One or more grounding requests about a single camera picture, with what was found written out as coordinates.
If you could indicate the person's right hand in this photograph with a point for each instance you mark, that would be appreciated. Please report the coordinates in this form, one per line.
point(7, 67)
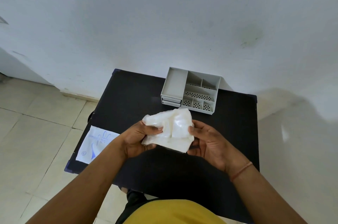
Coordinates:
point(214, 147)

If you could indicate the white printed plastic packet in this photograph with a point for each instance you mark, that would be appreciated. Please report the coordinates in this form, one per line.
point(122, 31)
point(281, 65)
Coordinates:
point(92, 144)

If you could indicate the person's right forearm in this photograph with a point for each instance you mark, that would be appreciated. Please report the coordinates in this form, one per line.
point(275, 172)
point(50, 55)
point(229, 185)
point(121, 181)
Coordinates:
point(264, 200)

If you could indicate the grey compartment organizer tray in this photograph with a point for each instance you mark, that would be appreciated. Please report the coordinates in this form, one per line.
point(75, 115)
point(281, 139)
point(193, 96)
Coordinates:
point(175, 81)

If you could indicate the black trousers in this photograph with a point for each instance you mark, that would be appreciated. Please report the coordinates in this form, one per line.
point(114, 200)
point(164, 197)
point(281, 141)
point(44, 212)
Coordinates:
point(132, 202)

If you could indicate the person's left hand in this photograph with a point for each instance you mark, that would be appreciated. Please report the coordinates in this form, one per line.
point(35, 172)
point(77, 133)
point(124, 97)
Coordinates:
point(132, 142)

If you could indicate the person's left forearm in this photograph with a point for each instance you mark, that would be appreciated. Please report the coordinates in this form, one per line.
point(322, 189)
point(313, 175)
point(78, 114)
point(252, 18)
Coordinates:
point(84, 186)

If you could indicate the yellow shirt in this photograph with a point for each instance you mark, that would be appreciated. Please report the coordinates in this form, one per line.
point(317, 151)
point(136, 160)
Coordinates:
point(174, 213)

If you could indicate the white door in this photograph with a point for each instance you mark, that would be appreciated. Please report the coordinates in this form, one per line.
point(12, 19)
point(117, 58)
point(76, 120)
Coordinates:
point(15, 67)

